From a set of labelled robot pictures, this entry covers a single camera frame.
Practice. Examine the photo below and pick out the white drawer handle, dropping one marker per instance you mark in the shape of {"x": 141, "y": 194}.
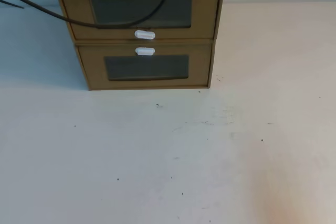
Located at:
{"x": 145, "y": 35}
{"x": 145, "y": 51}

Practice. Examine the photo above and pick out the brown cardboard drawer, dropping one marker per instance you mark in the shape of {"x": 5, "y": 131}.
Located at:
{"x": 92, "y": 66}
{"x": 210, "y": 6}

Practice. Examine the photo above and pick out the lower brown shoebox shell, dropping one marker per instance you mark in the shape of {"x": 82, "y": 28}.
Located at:
{"x": 210, "y": 64}

